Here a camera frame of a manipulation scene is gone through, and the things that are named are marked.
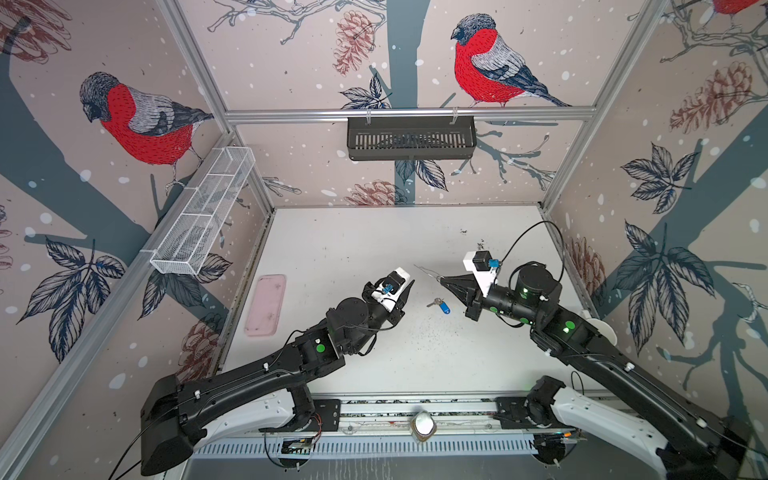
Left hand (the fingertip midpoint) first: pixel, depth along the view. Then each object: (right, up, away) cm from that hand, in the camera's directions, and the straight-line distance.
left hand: (406, 278), depth 65 cm
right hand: (+7, -1, 0) cm, 8 cm away
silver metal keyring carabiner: (+7, -1, +11) cm, 13 cm away
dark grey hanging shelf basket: (+4, +44, +40) cm, 60 cm away
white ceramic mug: (+54, -16, +13) cm, 57 cm away
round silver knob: (+4, -32, -1) cm, 32 cm away
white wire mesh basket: (-54, +7, +6) cm, 54 cm away
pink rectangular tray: (-44, -13, +28) cm, 54 cm away
